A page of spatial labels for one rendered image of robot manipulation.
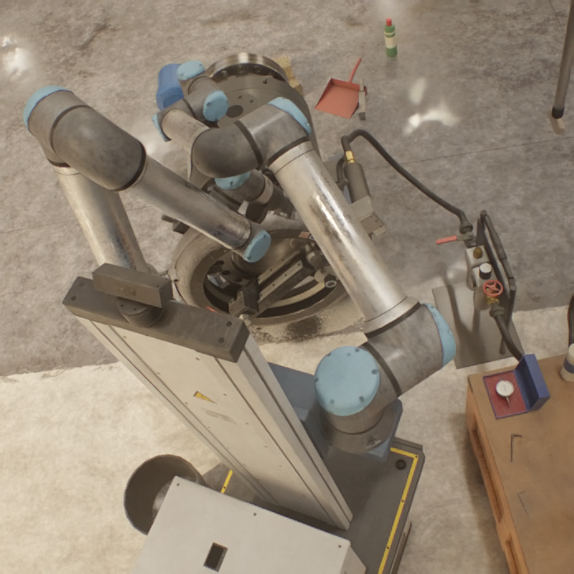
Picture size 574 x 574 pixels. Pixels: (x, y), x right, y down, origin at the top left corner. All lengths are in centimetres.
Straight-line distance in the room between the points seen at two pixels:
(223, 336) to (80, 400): 232
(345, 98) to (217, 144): 251
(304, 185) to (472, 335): 165
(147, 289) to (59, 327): 257
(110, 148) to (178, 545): 116
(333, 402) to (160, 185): 59
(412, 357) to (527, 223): 192
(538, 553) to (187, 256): 151
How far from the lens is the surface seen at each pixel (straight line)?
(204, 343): 102
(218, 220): 151
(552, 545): 222
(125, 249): 156
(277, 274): 252
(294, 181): 147
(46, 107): 134
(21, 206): 426
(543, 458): 228
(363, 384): 142
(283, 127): 149
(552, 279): 313
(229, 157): 148
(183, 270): 238
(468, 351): 291
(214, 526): 192
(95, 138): 125
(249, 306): 250
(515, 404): 233
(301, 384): 174
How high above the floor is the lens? 264
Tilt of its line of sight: 57 degrees down
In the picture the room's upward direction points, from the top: 24 degrees counter-clockwise
